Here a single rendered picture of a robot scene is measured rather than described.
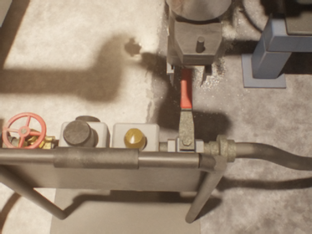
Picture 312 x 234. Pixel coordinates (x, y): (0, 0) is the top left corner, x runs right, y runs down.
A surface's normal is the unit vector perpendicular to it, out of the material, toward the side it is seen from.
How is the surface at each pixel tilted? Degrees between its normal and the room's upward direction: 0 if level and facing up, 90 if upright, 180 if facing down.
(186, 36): 0
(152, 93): 0
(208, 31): 0
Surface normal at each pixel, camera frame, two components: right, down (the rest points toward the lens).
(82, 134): 0.00, -0.41
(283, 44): -0.03, 0.91
